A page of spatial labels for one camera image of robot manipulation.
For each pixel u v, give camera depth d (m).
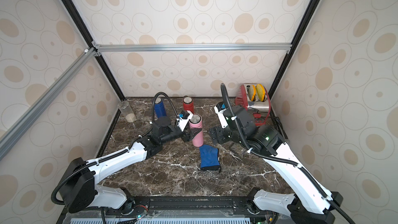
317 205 0.36
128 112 1.03
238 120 0.42
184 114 0.64
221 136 0.55
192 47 0.92
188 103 0.90
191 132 0.67
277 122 1.08
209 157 0.85
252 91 0.95
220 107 0.54
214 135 0.56
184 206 0.74
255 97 0.95
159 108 0.92
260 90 0.97
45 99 0.62
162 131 0.59
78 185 0.41
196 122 0.70
